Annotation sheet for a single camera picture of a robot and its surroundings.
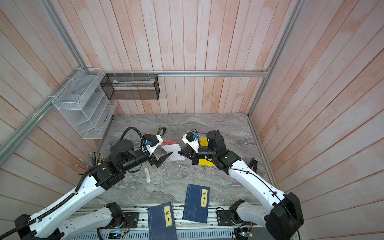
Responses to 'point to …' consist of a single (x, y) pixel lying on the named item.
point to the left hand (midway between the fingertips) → (164, 146)
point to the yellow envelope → (204, 142)
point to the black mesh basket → (131, 86)
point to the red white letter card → (170, 147)
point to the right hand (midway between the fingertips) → (180, 151)
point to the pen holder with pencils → (93, 160)
